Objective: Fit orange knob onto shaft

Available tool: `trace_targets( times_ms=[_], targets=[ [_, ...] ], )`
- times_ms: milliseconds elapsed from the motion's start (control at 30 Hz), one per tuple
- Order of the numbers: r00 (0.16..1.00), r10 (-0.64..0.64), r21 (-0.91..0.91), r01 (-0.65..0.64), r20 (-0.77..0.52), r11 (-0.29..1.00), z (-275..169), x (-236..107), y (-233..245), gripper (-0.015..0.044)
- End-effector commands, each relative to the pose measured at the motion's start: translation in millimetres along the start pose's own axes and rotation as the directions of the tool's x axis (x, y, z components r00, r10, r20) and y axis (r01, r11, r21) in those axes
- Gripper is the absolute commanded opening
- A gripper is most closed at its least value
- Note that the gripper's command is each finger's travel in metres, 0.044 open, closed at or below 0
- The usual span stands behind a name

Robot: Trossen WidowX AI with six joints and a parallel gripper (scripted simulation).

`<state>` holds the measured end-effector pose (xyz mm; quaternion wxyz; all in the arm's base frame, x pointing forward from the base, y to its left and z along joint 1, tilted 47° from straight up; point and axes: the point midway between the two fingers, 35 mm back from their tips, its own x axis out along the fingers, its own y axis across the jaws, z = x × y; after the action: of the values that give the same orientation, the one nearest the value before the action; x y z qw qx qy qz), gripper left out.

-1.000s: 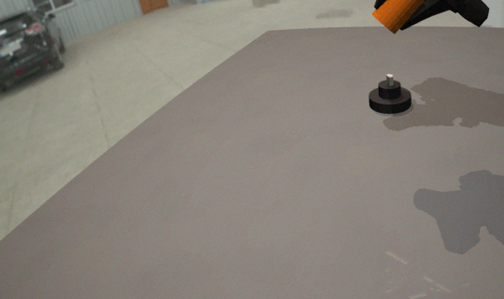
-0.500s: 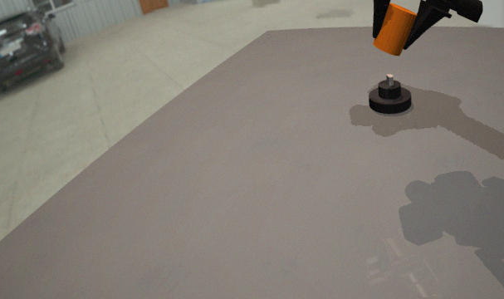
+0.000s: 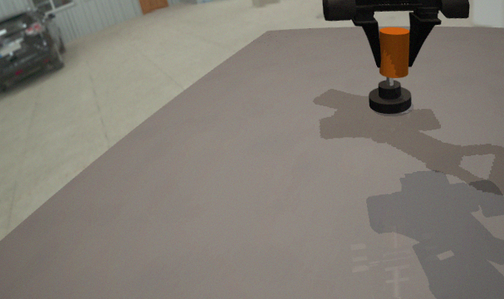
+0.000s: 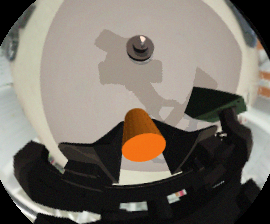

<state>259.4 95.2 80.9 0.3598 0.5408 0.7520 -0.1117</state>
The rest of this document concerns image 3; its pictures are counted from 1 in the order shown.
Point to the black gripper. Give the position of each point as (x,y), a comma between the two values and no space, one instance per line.
(422,20)

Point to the orange knob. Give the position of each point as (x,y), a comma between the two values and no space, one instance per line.
(394,52)

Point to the black round pedestal with silver shaft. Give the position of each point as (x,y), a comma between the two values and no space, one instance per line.
(390,98)

